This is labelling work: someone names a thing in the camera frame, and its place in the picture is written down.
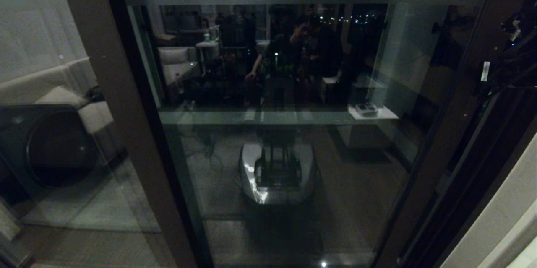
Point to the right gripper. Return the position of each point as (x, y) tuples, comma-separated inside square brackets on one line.
[(516, 66)]

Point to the brown framed sliding glass door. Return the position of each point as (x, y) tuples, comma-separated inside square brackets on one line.
[(440, 154)]

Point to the brown stone balcony sill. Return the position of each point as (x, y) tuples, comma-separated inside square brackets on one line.
[(293, 109)]

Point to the brown framed fixed glass panel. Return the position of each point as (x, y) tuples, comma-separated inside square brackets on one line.
[(138, 134)]

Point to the grey rug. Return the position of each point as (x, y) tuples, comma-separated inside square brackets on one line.
[(96, 205)]

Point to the white sofa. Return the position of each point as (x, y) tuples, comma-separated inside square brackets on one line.
[(63, 96)]

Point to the dark grey box furniture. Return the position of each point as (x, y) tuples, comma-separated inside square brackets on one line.
[(42, 142)]

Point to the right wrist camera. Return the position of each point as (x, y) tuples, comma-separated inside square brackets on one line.
[(514, 29)]

